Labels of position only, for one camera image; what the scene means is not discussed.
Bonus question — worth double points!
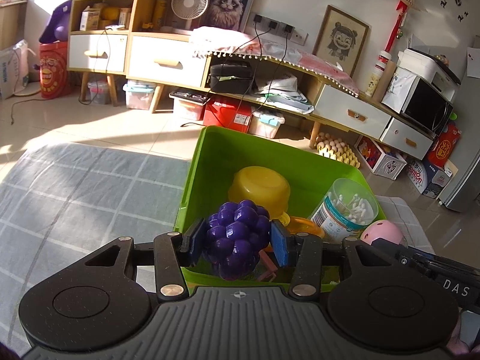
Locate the purple toy grape bunch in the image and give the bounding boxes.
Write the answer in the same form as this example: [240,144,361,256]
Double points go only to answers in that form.
[202,200,271,281]

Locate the orange yellow toy plate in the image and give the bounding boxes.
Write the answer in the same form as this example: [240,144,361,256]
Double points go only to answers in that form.
[286,216,326,238]

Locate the pink small card box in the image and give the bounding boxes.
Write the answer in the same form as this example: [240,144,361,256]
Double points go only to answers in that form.
[256,250,278,282]

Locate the cotton swab jar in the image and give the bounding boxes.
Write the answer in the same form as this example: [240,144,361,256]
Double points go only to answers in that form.
[310,178,379,244]

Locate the yellow plastic bowl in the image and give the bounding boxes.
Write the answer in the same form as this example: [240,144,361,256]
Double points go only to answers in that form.
[228,166,290,225]

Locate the silver refrigerator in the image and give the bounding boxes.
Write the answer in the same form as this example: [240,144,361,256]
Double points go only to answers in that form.
[439,37,479,212]

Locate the egg tray with eggs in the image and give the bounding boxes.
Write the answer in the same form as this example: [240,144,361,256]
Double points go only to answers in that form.
[315,132,361,169]

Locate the green plastic cookie box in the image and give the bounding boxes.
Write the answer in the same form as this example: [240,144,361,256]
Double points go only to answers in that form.
[176,127,382,301]

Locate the white red cardboard box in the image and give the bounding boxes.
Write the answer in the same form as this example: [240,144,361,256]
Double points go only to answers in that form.
[355,136,407,180]

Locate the grey checked table cloth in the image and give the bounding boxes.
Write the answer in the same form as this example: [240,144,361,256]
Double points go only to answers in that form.
[0,141,436,346]

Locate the red gift bag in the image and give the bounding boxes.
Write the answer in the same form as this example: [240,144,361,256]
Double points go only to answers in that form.
[427,121,461,168]

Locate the red storage box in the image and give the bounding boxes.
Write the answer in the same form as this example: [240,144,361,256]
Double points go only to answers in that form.
[202,95,252,133]

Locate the black bag in cabinet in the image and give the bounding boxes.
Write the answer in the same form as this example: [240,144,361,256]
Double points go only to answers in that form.
[210,62,254,94]

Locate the black microwave oven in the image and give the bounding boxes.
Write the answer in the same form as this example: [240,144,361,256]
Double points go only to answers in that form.
[382,67,453,136]

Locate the wooden tv cabinet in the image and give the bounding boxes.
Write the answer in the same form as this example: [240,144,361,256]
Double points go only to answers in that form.
[127,32,434,159]

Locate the white printer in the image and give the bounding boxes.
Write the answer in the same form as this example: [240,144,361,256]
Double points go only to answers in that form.
[398,48,461,92]

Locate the pink white table runner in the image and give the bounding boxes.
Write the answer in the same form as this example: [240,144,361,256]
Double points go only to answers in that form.
[189,26,360,97]

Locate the framed cartoon girl drawing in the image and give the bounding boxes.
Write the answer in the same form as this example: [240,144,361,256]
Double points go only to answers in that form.
[312,5,370,77]

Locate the wooden shelf unit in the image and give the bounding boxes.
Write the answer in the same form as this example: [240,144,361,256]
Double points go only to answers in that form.
[66,0,162,106]

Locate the white paper shopping bag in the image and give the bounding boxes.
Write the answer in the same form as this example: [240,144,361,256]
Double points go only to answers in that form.
[0,40,29,100]

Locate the small white desk fan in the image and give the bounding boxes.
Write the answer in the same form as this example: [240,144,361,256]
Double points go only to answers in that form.
[171,0,209,30]

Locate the purple plush toy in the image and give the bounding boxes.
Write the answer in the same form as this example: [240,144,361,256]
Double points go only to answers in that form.
[39,0,72,44]

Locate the framed cat picture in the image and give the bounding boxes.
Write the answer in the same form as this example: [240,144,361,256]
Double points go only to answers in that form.
[200,0,254,33]

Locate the wall power outlet strip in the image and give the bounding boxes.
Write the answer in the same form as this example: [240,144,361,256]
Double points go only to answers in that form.
[247,12,308,46]

